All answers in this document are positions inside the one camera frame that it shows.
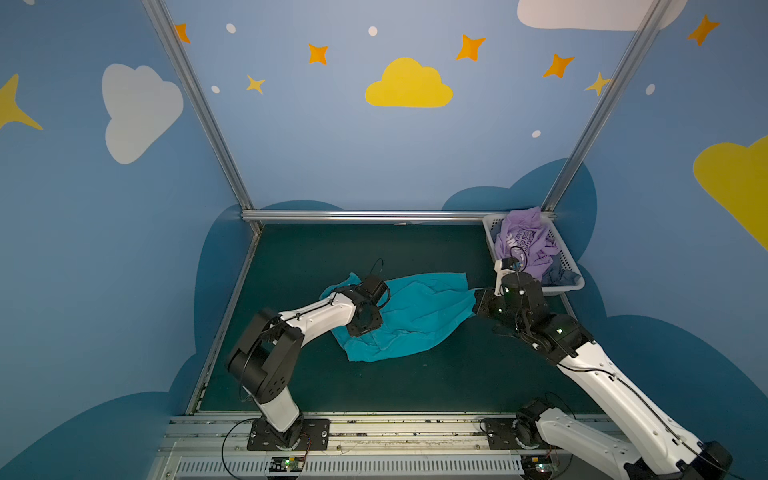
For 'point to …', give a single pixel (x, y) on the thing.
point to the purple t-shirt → (523, 236)
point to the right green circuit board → (536, 466)
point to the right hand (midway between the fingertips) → (479, 288)
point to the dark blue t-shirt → (555, 276)
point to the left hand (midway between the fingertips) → (378, 326)
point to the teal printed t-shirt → (417, 310)
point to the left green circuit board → (286, 464)
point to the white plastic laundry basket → (562, 240)
